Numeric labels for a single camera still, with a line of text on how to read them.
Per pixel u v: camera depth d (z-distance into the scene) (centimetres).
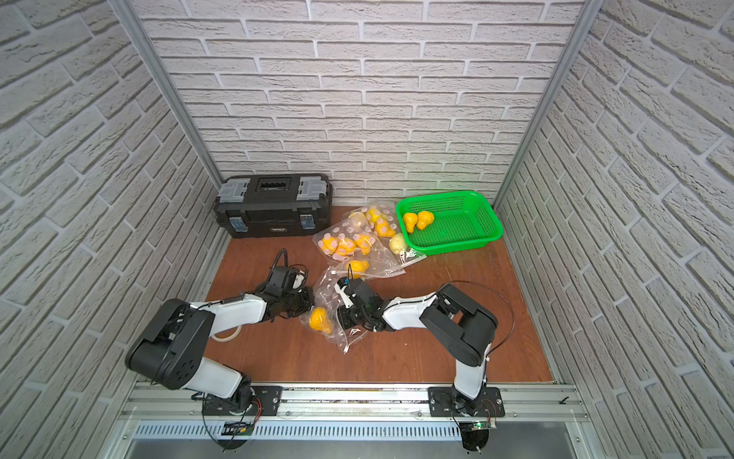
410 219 108
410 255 97
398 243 100
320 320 82
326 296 88
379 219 106
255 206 97
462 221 114
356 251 100
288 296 77
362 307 71
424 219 110
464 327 48
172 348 45
